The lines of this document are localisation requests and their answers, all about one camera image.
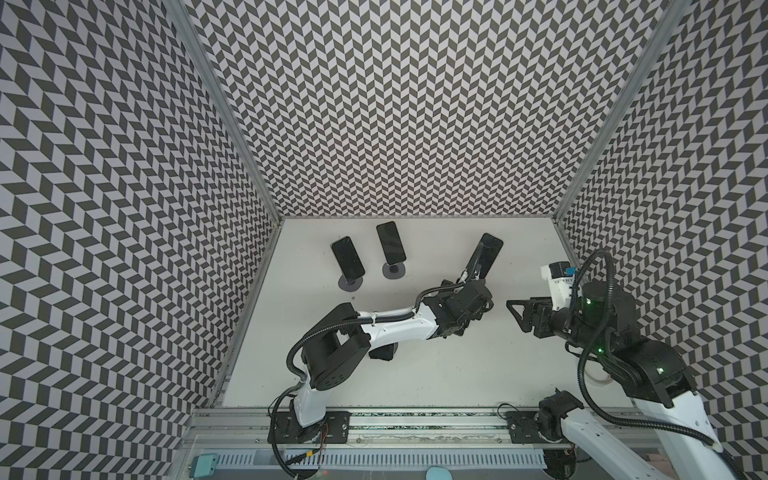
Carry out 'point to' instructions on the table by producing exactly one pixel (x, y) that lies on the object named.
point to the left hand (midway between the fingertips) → (468, 291)
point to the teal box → (204, 465)
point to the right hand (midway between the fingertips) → (518, 313)
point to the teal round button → (438, 473)
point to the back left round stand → (351, 285)
